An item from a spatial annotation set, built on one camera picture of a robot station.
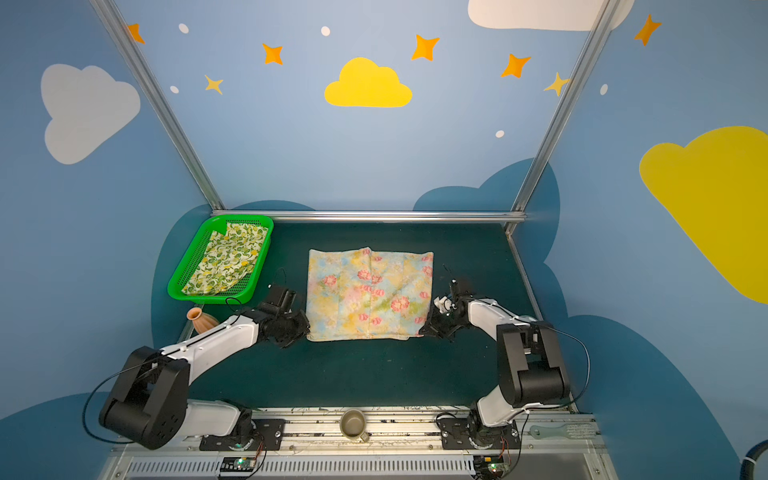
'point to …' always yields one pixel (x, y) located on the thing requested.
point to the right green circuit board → (490, 467)
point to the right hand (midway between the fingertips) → (425, 328)
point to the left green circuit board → (237, 464)
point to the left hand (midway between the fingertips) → (318, 327)
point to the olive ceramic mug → (353, 424)
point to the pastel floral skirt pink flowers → (362, 294)
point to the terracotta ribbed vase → (201, 320)
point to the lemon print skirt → (228, 259)
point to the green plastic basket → (238, 293)
